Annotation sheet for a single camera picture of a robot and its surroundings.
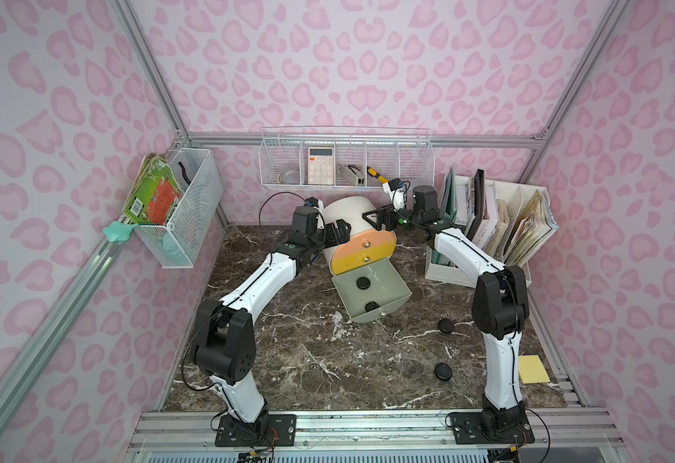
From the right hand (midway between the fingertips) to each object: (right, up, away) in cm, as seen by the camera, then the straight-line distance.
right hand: (368, 214), depth 91 cm
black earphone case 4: (+21, -46, -10) cm, 51 cm away
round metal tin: (-26, +13, +7) cm, 30 cm away
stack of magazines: (+47, -2, -5) cm, 47 cm away
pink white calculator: (-15, +16, +4) cm, 23 cm away
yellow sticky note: (+48, -47, -6) cm, 67 cm away
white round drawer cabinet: (-6, +2, +3) cm, 7 cm away
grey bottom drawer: (+6, -23, -2) cm, 24 cm away
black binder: (+32, +2, -7) cm, 33 cm away
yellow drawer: (-2, -14, +1) cm, 14 cm away
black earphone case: (-1, -23, +9) cm, 25 cm away
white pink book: (+38, 0, -3) cm, 38 cm away
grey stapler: (-5, +15, +8) cm, 17 cm away
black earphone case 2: (+1, -29, +2) cm, 30 cm away
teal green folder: (+23, +1, -9) cm, 25 cm away
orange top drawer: (-2, -8, -4) cm, 10 cm away
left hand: (-9, -4, -4) cm, 10 cm away
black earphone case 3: (+24, -35, -1) cm, 42 cm away
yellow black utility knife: (+2, +15, +7) cm, 16 cm away
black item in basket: (-56, +12, -3) cm, 58 cm away
